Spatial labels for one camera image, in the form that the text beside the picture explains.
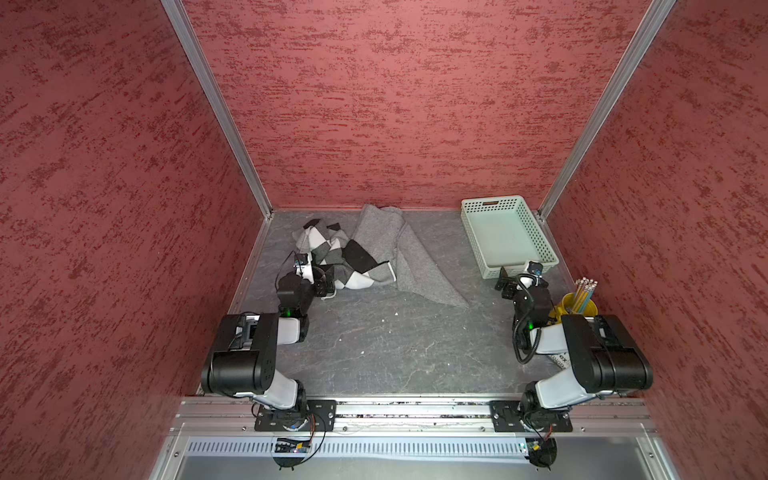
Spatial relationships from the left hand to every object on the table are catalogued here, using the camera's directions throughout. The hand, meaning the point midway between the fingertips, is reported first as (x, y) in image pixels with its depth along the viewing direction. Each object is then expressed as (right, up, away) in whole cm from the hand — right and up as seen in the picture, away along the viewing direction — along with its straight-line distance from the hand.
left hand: (319, 271), depth 93 cm
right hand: (+63, 0, -1) cm, 63 cm away
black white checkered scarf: (+10, +1, +7) cm, 12 cm away
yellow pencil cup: (+73, -9, -11) cm, 75 cm away
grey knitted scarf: (+22, +11, +14) cm, 28 cm away
